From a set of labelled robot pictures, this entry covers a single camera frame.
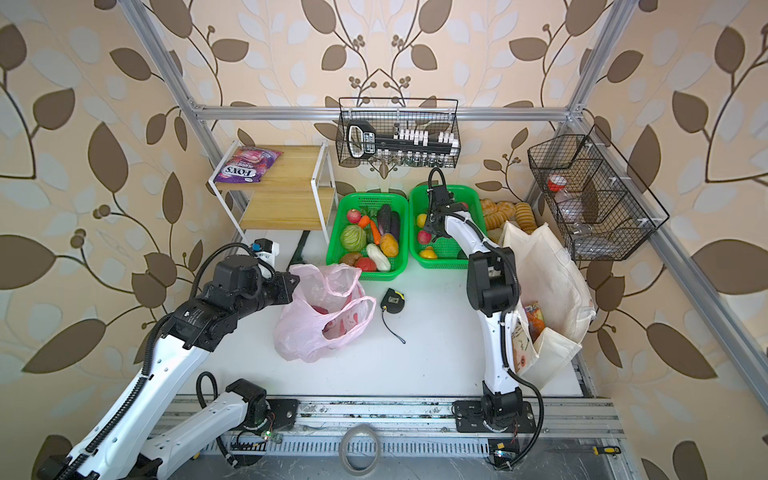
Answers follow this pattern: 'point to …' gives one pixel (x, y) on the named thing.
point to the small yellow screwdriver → (606, 449)
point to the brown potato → (350, 258)
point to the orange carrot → (365, 220)
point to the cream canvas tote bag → (549, 279)
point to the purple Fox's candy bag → (247, 164)
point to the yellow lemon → (421, 218)
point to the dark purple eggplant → (388, 221)
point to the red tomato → (366, 264)
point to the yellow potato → (389, 244)
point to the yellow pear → (429, 253)
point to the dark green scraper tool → (297, 257)
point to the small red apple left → (424, 237)
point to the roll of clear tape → (355, 429)
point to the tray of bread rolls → (496, 214)
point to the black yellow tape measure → (394, 302)
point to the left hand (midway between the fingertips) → (301, 276)
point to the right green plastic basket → (442, 253)
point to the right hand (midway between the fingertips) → (438, 228)
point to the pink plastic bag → (330, 308)
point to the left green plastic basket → (369, 231)
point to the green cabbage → (353, 238)
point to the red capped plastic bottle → (557, 182)
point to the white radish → (381, 261)
